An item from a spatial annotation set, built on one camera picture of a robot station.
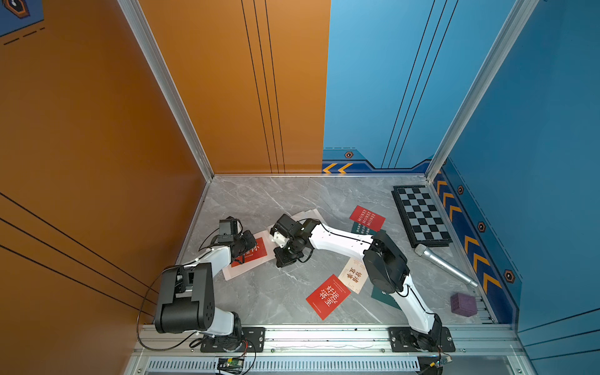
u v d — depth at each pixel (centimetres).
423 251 89
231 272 86
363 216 105
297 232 71
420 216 100
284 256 77
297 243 67
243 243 83
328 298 82
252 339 74
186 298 44
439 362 69
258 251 92
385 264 53
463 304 76
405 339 73
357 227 100
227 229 74
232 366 71
